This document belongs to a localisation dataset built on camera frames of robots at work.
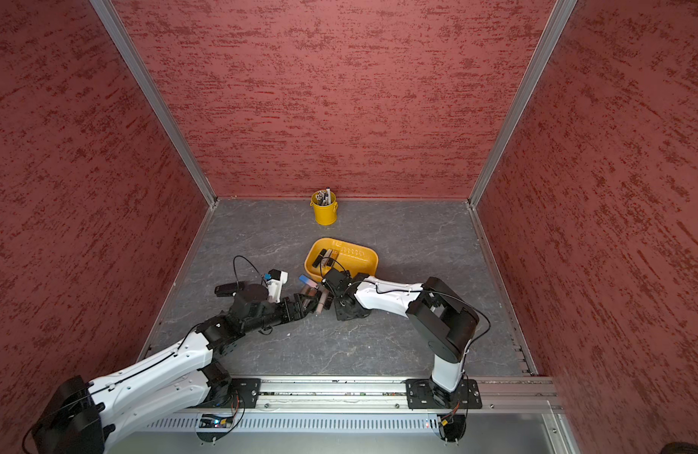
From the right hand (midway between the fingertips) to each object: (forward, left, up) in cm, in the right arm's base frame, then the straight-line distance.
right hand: (350, 317), depth 89 cm
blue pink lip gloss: (+13, +16, +3) cm, 20 cm away
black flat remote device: (+8, +40, +6) cm, 41 cm away
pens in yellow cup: (+38, +9, +17) cm, 43 cm away
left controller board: (-27, +37, 0) cm, 45 cm away
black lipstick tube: (+21, +11, +2) cm, 24 cm away
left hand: (-2, +12, +12) cm, 16 cm away
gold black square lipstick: (+22, +6, +2) cm, 22 cm away
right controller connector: (-29, -26, -2) cm, 39 cm away
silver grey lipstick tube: (+21, +9, +3) cm, 23 cm away
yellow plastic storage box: (+23, 0, 0) cm, 23 cm away
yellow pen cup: (+40, +10, +5) cm, 41 cm away
